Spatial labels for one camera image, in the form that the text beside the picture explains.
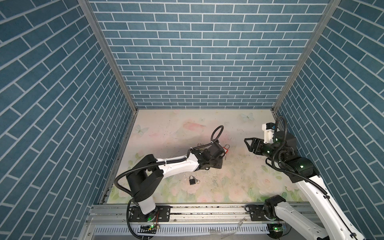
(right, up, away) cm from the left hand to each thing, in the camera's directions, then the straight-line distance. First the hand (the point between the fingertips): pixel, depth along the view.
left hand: (221, 162), depth 84 cm
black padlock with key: (-17, -10, 0) cm, 20 cm away
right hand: (+11, +15, -13) cm, 23 cm away
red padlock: (+5, +4, +12) cm, 14 cm away
